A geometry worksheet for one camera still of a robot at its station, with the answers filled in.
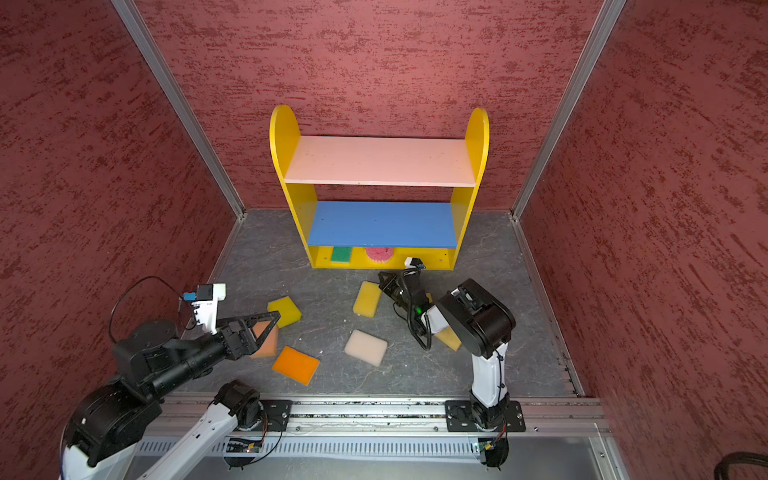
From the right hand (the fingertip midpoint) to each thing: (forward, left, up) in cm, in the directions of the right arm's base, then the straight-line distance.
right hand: (375, 277), depth 94 cm
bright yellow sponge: (-7, +28, -7) cm, 30 cm away
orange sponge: (-25, +22, -5) cm, 34 cm away
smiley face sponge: (+11, -2, -2) cm, 11 cm away
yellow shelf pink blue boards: (+37, +1, -1) cm, 37 cm away
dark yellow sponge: (-5, +3, -5) cm, 8 cm away
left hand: (-25, +20, +23) cm, 40 cm away
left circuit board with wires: (-43, +33, -8) cm, 54 cm away
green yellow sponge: (+12, +12, -3) cm, 17 cm away
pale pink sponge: (-20, +3, -6) cm, 21 cm away
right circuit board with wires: (-45, -29, -8) cm, 55 cm away
